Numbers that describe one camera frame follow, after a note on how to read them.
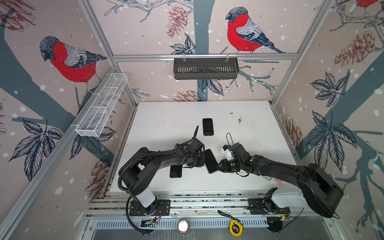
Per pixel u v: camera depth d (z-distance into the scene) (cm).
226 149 80
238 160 67
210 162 88
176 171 86
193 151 71
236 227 67
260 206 73
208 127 107
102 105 79
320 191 42
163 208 73
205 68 103
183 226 60
